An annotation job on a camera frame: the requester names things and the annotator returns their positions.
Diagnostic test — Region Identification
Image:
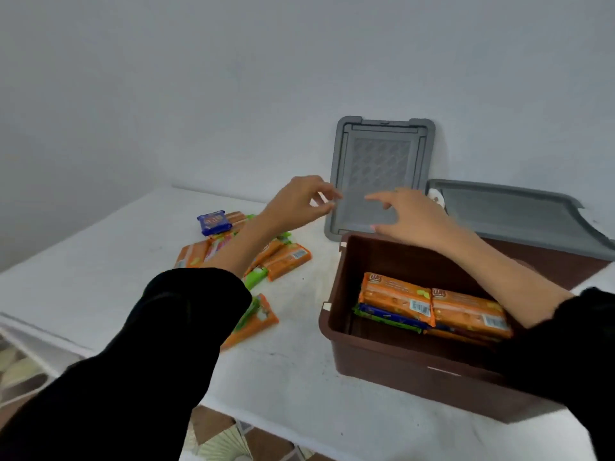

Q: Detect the person's left hand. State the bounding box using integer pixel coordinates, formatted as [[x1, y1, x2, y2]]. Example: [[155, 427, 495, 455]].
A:
[[259, 175, 343, 236]]

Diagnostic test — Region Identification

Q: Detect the person's right hand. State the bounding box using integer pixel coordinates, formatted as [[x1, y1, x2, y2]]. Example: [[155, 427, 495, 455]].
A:
[[364, 186, 457, 253]]

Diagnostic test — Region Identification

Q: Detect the pile of colourful soap packets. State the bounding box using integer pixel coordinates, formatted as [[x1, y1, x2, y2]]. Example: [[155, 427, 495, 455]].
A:
[[174, 209, 313, 351]]

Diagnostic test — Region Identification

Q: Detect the grey plastic lid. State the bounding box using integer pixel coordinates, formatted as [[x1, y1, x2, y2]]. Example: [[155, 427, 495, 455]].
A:
[[425, 179, 615, 263], [324, 115, 436, 242]]

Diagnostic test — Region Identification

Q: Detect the brown storage box with sticker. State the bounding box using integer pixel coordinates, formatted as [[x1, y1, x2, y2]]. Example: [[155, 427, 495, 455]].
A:
[[318, 232, 568, 424]]

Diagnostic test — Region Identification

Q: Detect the person's left forearm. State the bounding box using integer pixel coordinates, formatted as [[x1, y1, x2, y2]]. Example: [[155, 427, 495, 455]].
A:
[[0, 215, 279, 461]]

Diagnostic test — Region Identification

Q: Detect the person's right forearm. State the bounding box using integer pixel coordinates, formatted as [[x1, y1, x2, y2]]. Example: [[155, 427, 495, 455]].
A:
[[437, 225, 615, 461]]

